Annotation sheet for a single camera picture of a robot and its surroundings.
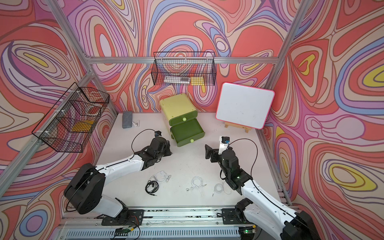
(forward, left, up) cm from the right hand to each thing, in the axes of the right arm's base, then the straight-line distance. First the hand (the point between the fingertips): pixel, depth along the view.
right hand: (214, 148), depth 81 cm
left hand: (+6, +25, -6) cm, 26 cm away
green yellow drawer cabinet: (+20, +19, +6) cm, 28 cm away
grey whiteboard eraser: (+35, +61, -10) cm, 71 cm away
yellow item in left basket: (+5, +65, +17) cm, 68 cm away
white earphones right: (-16, -2, -17) cm, 23 cm away
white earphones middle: (-12, +10, -17) cm, 23 cm away
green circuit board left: (-34, +47, -15) cm, 60 cm away
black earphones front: (-14, +36, -15) cm, 41 cm away
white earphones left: (-9, +31, -15) cm, 35 cm away
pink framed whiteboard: (+34, -26, 0) cm, 43 cm away
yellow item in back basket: (+37, +8, +19) cm, 43 cm away
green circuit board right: (-36, -14, -18) cm, 43 cm away
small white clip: (+32, +54, -13) cm, 64 cm away
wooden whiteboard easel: (+23, -27, -12) cm, 37 cm away
